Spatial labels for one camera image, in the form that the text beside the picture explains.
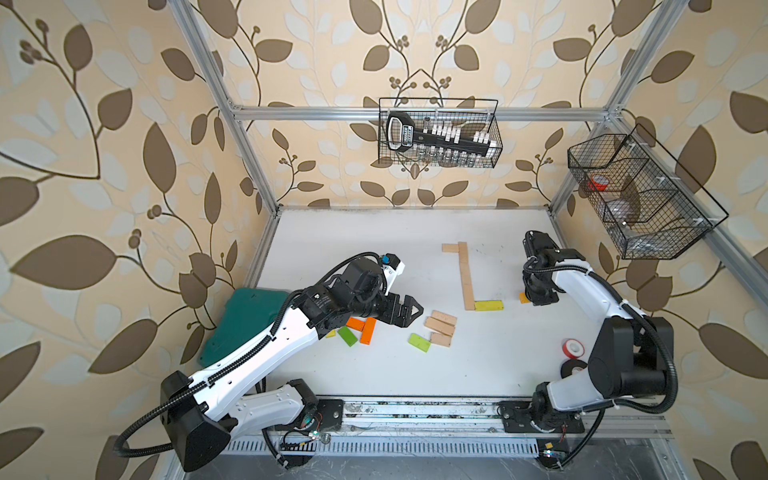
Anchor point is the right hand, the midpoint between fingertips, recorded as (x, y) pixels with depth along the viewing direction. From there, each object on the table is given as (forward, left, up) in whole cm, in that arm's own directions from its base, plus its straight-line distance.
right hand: (529, 289), depth 88 cm
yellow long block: (-22, +52, +27) cm, 62 cm away
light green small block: (-12, +33, -8) cm, 36 cm away
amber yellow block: (-7, +6, +8) cm, 12 cm away
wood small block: (+24, +19, -10) cm, 32 cm away
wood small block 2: (-4, +25, -8) cm, 27 cm away
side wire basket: (+7, -24, +26) cm, 36 cm away
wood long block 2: (+12, +15, -9) cm, 22 cm away
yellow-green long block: (0, +11, -8) cm, 13 cm away
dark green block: (-9, +54, -8) cm, 56 cm away
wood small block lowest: (-11, +27, -8) cm, 30 cm away
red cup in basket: (+19, -17, +25) cm, 35 cm away
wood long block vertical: (+2, +16, -9) cm, 19 cm away
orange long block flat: (-6, +52, -7) cm, 53 cm away
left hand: (-10, +37, +14) cm, 41 cm away
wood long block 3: (-7, +27, -8) cm, 29 cm away
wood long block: (+19, +15, -8) cm, 25 cm away
